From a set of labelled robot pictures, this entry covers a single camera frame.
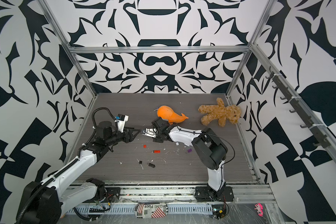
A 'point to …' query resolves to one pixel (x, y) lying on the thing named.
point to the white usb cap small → (177, 143)
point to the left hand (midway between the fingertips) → (135, 127)
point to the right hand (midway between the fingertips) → (154, 129)
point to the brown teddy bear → (231, 113)
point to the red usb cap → (144, 146)
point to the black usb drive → (151, 165)
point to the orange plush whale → (166, 113)
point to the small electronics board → (218, 211)
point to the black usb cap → (140, 162)
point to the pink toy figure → (259, 207)
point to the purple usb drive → (189, 150)
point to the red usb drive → (157, 151)
